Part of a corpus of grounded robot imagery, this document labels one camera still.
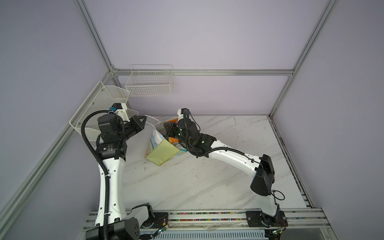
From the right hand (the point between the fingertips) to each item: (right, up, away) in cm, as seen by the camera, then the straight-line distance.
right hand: (162, 124), depth 71 cm
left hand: (-7, +3, -4) cm, 8 cm away
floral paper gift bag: (-3, -13, +7) cm, 15 cm away
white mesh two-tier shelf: (-35, +14, +8) cm, 39 cm away
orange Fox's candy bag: (+4, -8, +5) cm, 10 cm away
